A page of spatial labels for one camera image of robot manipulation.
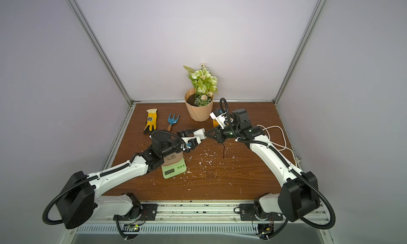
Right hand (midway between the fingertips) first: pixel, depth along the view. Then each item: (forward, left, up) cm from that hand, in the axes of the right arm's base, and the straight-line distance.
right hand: (207, 133), depth 73 cm
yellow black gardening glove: (+24, +41, -22) cm, 52 cm away
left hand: (+1, +4, 0) cm, 4 cm away
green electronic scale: (-10, +21, -23) cm, 33 cm away
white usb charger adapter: (0, +3, +1) cm, 3 cm away
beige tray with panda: (-4, +20, -20) cm, 29 cm away
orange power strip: (+23, -4, -22) cm, 32 cm away
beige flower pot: (+24, +7, -14) cm, 29 cm away
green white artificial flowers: (+33, +2, +3) cm, 33 cm away
